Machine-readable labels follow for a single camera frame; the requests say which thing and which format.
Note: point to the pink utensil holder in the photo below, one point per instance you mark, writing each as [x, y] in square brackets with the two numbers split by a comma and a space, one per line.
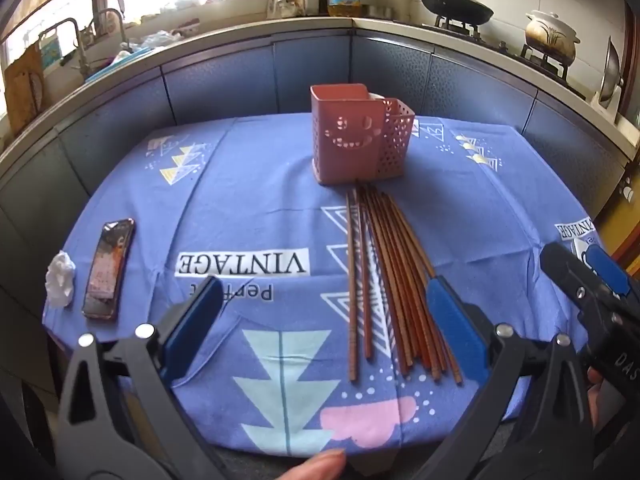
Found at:
[345, 150]

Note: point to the white plastic bag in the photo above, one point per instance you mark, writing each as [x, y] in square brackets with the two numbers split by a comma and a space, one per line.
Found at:
[159, 38]

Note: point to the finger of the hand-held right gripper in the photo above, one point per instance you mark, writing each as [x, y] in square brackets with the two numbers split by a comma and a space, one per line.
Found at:
[607, 270]
[565, 270]

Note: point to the black gas stove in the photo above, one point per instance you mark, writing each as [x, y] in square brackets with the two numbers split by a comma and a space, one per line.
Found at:
[500, 47]

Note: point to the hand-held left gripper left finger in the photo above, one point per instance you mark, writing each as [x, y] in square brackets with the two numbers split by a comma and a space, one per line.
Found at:
[192, 330]

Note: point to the white clay pot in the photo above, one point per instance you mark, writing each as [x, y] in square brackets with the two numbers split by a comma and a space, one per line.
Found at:
[550, 35]

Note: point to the crumpled white tissue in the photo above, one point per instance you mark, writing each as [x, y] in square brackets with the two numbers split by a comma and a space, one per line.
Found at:
[60, 280]

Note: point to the grey kitchen counter cabinets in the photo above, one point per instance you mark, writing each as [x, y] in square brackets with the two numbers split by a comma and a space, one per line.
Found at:
[225, 75]

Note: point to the person's left hand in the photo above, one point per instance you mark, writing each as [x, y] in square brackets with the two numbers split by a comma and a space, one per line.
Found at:
[320, 466]

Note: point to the wooden cutting board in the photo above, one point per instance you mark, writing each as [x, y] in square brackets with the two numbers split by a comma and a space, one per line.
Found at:
[22, 90]

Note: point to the person's right hand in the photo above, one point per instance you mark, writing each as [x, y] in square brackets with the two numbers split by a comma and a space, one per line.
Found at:
[596, 397]

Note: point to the tall steel faucet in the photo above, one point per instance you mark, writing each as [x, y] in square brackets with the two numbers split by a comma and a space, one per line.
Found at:
[75, 45]

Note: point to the smartphone with patterned case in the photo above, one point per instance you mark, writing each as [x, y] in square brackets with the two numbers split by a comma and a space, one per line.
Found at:
[107, 270]

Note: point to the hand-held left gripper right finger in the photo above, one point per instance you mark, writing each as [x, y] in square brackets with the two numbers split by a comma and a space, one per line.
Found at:
[452, 320]

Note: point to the steel pot lid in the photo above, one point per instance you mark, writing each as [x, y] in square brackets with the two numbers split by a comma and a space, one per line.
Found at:
[611, 75]

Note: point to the white cup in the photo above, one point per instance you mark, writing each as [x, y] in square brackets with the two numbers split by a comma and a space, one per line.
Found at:
[375, 96]

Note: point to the curved steel faucet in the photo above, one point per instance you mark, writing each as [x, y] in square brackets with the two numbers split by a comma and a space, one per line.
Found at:
[116, 22]

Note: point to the blue printed tablecloth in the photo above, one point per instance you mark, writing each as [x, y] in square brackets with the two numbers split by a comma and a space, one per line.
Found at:
[280, 220]

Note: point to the bundle of wooden chopsticks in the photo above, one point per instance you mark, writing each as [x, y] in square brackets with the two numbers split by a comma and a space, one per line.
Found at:
[390, 270]

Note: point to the teal plastic basin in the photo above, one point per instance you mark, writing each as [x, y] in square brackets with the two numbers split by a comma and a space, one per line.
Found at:
[125, 59]

